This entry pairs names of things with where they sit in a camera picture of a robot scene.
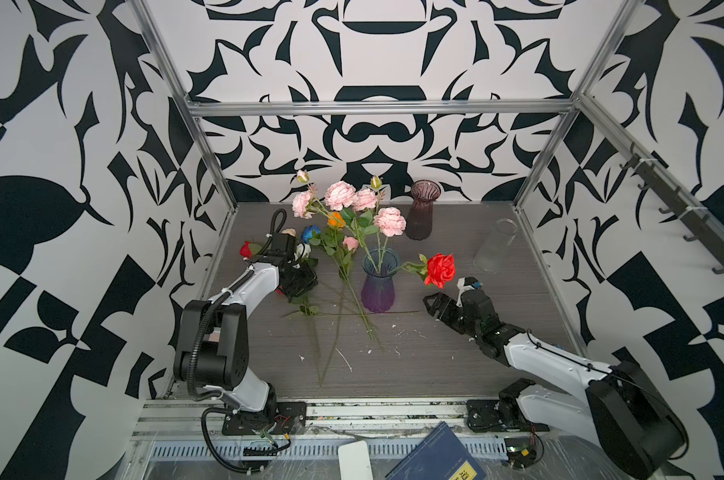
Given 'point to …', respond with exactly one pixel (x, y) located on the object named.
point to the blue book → (440, 457)
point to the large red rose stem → (436, 270)
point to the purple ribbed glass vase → (378, 291)
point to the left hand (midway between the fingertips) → (317, 277)
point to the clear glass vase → (490, 255)
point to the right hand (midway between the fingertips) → (433, 302)
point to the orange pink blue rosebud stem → (340, 248)
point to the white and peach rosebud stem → (310, 310)
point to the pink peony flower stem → (374, 225)
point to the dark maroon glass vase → (419, 221)
